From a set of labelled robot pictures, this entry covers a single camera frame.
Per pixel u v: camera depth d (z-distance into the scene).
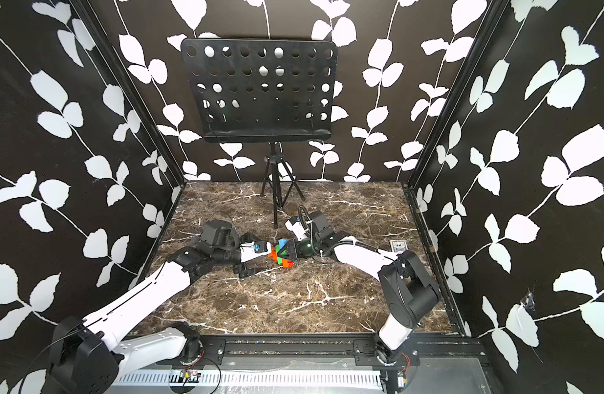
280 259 0.81
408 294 0.46
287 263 0.80
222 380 0.70
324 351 0.75
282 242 0.81
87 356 0.38
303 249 0.75
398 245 0.98
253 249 0.65
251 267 0.69
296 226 0.80
